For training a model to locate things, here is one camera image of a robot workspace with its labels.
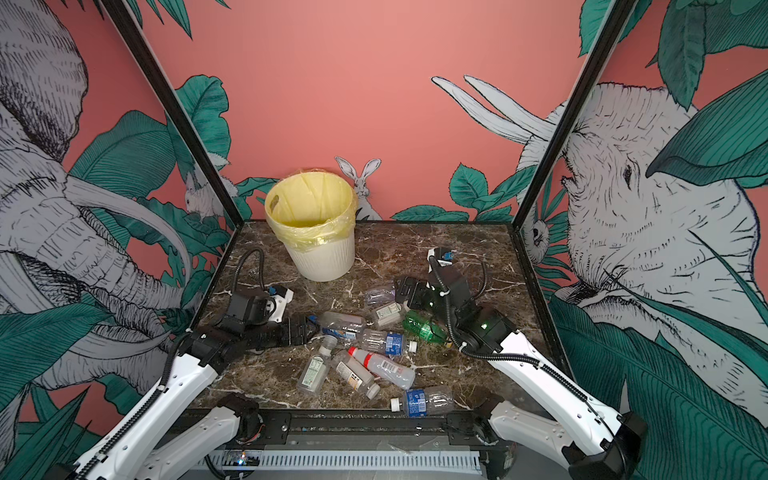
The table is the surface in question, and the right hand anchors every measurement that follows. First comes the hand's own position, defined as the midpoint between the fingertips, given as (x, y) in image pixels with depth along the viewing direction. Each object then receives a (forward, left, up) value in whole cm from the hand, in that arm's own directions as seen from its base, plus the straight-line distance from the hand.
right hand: (403, 279), depth 70 cm
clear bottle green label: (-14, +23, -22) cm, 35 cm away
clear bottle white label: (+2, +4, -23) cm, 23 cm away
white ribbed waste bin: (+17, +24, -15) cm, 33 cm away
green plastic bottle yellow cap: (-1, -6, -23) cm, 24 cm away
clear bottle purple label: (+10, +7, -25) cm, 28 cm away
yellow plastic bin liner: (+38, +33, -11) cm, 51 cm away
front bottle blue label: (-22, -6, -22) cm, 32 cm away
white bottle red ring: (-15, +2, -22) cm, 27 cm away
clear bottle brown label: (-16, +12, -22) cm, 30 cm away
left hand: (-7, +25, -11) cm, 28 cm away
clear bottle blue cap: (+2, +20, -28) cm, 35 cm away
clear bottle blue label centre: (-7, +2, -23) cm, 24 cm away
